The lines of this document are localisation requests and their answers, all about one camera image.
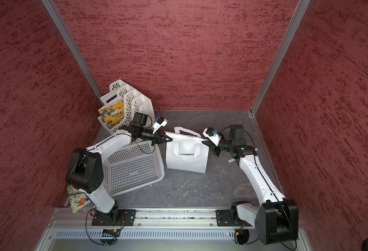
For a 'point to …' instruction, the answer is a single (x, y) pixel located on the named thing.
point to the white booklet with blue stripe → (112, 99)
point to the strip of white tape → (231, 160)
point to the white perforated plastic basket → (133, 166)
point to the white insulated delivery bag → (186, 151)
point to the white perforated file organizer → (134, 102)
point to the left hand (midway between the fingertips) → (169, 141)
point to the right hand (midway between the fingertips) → (205, 142)
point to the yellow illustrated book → (113, 114)
